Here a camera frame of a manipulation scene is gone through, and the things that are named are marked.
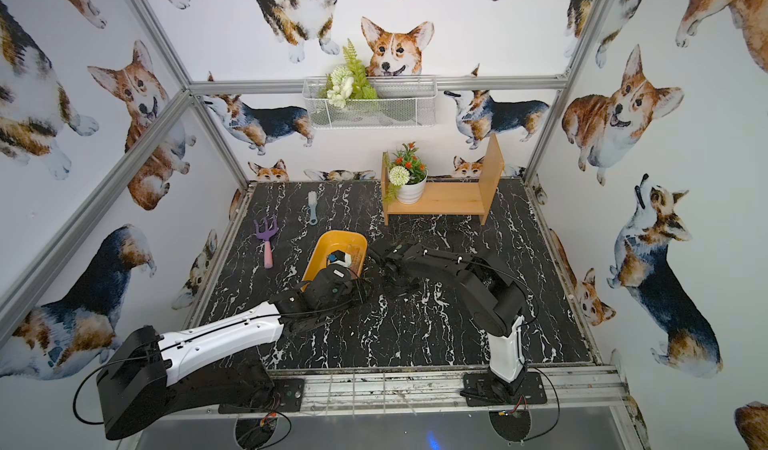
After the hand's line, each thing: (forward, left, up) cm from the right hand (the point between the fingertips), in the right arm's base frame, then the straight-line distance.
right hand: (402, 284), depth 91 cm
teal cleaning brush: (+33, +35, -1) cm, 48 cm away
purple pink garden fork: (+20, +49, -2) cm, 53 cm away
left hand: (-4, +8, +10) cm, 13 cm away
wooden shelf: (+31, -17, +4) cm, 36 cm away
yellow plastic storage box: (+14, +21, +3) cm, 25 cm away
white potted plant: (+27, -2, +19) cm, 33 cm away
